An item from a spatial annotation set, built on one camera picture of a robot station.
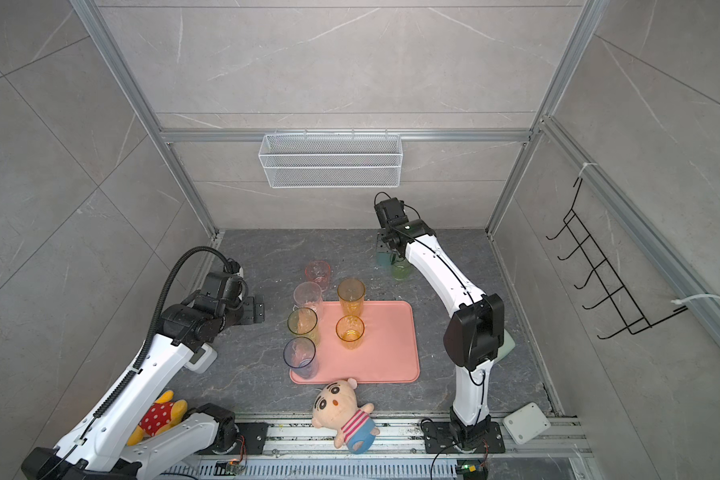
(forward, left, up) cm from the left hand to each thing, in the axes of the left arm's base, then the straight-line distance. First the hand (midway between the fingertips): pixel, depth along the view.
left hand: (244, 297), depth 76 cm
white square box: (-29, -72, -19) cm, 79 cm away
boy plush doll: (-24, -24, -12) cm, 36 cm away
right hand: (+19, -40, 0) cm, 44 cm away
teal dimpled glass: (+25, -39, -18) cm, 50 cm away
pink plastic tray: (-9, -38, -20) cm, 44 cm away
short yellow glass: (-1, -27, -18) cm, 33 cm away
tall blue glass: (-10, -13, -15) cm, 22 cm away
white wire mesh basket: (+47, -19, +11) cm, 52 cm away
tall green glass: (-1, -13, -13) cm, 19 cm away
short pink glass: (+21, -16, -18) cm, 32 cm away
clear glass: (+8, -14, -12) cm, 20 cm away
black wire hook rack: (-10, -86, +12) cm, 87 cm away
